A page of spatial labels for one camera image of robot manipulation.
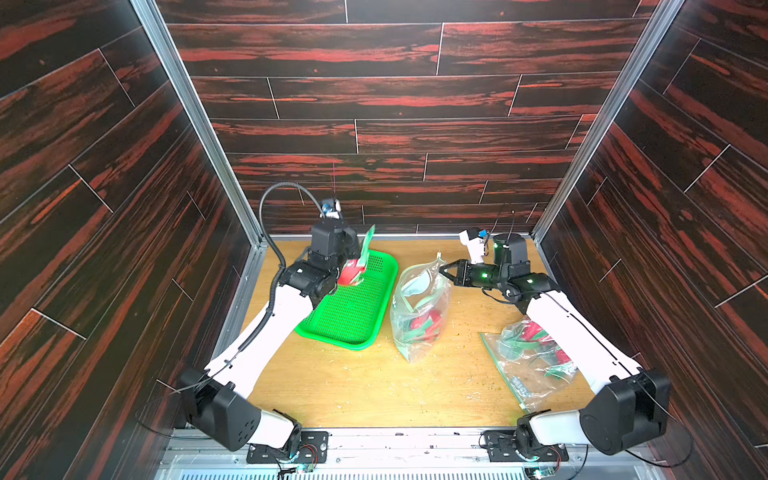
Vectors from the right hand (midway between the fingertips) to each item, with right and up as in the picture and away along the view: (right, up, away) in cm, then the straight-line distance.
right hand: (445, 266), depth 79 cm
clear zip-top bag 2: (+27, -29, +4) cm, 40 cm away
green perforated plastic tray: (-26, -17, +17) cm, 35 cm away
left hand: (-25, +9, -4) cm, 27 cm away
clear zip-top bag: (-8, -11, -9) cm, 16 cm away
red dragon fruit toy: (-25, -1, -1) cm, 25 cm away
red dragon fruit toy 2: (-4, -17, +5) cm, 19 cm away
